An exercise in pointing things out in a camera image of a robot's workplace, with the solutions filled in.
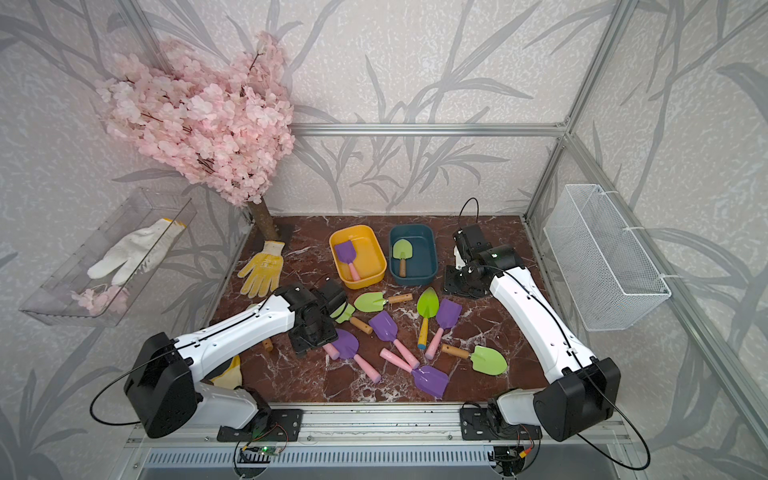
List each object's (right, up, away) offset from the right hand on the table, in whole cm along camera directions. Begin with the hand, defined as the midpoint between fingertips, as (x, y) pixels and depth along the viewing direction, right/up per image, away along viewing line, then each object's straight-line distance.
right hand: (447, 286), depth 78 cm
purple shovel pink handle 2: (-28, -19, +8) cm, 35 cm away
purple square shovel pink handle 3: (-5, -26, +2) cm, 26 cm away
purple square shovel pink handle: (-17, -15, +11) cm, 25 cm away
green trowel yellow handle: (-4, -10, +17) cm, 20 cm away
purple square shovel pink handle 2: (+2, -12, +16) cm, 20 cm away
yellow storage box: (-24, +5, +28) cm, 37 cm away
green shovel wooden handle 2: (+11, -22, +6) cm, 25 cm away
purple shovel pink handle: (-32, +7, +29) cm, 44 cm away
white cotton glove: (-73, +10, -10) cm, 74 cm away
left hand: (-32, -17, +1) cm, 36 cm away
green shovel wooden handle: (-21, -8, +18) cm, 29 cm away
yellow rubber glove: (-61, +1, +27) cm, 67 cm away
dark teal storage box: (-5, +3, +27) cm, 28 cm away
